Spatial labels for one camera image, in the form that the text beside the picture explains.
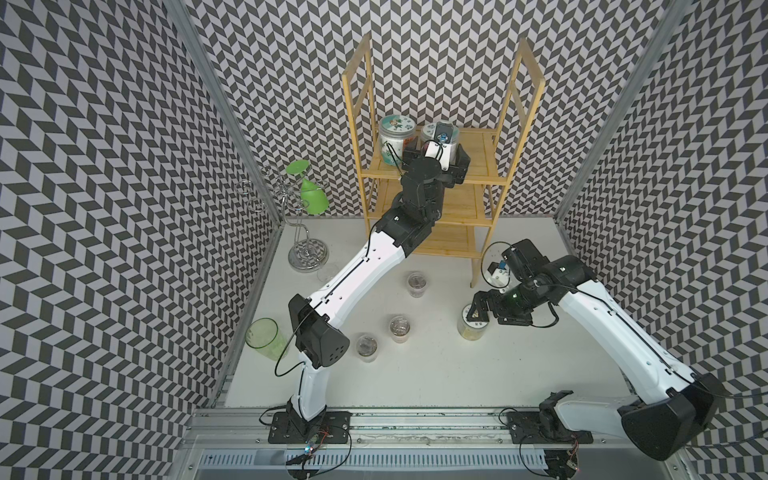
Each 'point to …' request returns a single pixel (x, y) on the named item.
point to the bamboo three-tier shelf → (471, 206)
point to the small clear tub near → (366, 347)
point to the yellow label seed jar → (470, 330)
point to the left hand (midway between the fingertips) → (437, 144)
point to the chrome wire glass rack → (305, 255)
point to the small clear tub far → (416, 283)
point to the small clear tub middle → (400, 328)
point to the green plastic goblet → (313, 199)
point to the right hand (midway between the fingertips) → (487, 325)
